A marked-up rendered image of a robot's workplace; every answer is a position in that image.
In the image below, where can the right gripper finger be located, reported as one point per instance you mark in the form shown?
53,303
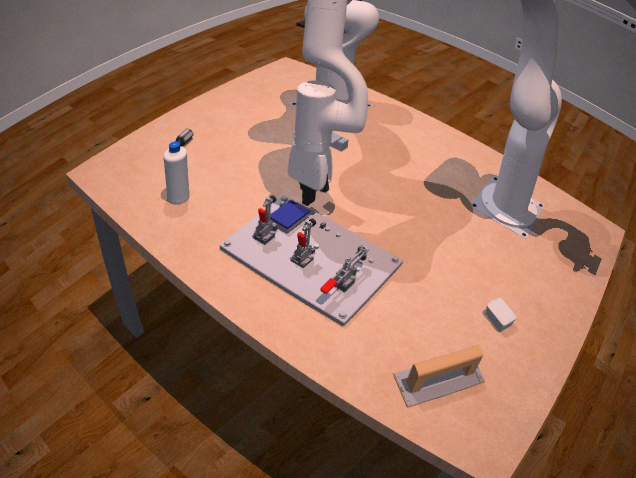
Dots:
304,190
311,193

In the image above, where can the grey toggle clamp with red handle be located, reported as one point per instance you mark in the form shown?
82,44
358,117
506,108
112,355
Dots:
301,252
265,225

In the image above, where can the grey bottle with blue cap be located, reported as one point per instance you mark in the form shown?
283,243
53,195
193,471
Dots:
176,173

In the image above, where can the black screwdriver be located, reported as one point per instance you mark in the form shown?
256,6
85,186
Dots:
184,137

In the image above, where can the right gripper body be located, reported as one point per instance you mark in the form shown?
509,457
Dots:
310,168

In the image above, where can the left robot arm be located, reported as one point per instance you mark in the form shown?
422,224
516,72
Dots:
533,104

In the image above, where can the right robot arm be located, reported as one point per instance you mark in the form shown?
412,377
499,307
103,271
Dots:
318,112

